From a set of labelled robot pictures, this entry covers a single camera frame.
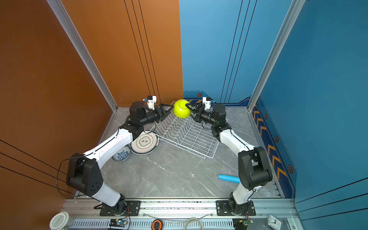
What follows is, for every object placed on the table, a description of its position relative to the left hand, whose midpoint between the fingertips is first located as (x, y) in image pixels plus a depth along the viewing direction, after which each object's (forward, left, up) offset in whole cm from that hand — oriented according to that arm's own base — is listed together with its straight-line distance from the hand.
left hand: (173, 107), depth 76 cm
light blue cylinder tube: (-27, -34, -31) cm, 53 cm away
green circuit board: (-48, +26, -33) cm, 64 cm away
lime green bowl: (-2, -4, 0) cm, 4 cm away
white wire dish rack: (+1, -10, -29) cm, 31 cm away
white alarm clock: (-48, -50, -29) cm, 75 cm away
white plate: (-6, +20, -29) cm, 35 cm away
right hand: (0, -7, -1) cm, 7 cm away
